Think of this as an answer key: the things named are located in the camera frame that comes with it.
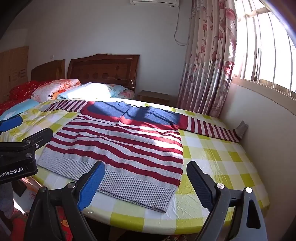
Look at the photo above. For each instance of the light blue bed sheet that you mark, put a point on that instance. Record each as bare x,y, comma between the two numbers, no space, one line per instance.
16,109

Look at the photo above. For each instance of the pink floral curtain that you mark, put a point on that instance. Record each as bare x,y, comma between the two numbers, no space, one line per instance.
208,58

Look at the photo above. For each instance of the small wooden headboard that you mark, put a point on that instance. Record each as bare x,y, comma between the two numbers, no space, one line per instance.
47,70

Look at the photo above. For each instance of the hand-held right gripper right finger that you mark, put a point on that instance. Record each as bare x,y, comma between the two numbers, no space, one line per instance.
201,185

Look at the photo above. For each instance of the red white striped knit sweater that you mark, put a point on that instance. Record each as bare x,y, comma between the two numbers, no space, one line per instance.
120,148

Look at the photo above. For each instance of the white air conditioner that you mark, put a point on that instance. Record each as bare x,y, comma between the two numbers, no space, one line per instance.
153,2

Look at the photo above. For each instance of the light blue white pillow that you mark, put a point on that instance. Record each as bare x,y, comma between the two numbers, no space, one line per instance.
92,90

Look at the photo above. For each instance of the large wooden headboard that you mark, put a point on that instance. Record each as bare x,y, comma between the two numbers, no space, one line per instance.
104,69

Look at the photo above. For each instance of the wooden wardrobe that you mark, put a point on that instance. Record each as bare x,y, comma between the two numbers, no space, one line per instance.
12,67

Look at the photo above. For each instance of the red floral bedspread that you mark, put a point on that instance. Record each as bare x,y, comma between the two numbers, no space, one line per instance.
20,92

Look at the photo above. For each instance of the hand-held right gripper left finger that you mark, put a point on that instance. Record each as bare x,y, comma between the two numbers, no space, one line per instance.
90,185

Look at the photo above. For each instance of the pink floral pillow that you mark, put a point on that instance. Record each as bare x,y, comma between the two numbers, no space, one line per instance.
54,89

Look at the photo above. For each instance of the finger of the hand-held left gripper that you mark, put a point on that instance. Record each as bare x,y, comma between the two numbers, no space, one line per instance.
39,136
11,122

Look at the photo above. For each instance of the wooden nightstand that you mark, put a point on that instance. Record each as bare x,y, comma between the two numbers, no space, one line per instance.
153,97

